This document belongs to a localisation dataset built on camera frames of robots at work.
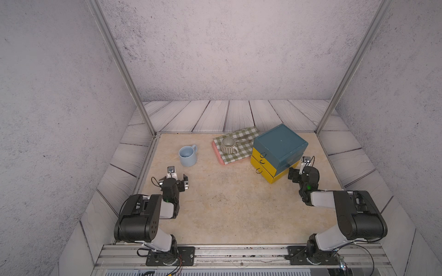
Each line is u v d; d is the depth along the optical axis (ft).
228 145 3.46
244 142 3.76
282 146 2.78
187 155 3.42
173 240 2.19
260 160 3.01
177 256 2.37
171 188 2.29
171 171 2.65
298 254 2.34
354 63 2.85
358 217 1.50
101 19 2.39
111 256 2.42
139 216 1.50
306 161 2.66
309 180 2.37
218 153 3.56
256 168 3.24
